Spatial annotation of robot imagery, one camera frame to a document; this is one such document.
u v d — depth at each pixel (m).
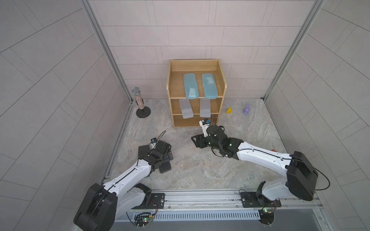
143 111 1.05
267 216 0.69
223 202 0.71
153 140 0.75
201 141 0.68
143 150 0.87
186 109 0.88
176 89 0.81
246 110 1.05
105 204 0.39
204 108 0.89
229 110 1.08
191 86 0.81
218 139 0.59
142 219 0.65
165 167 0.79
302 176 0.41
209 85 0.81
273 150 0.88
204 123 0.69
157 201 0.71
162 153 0.65
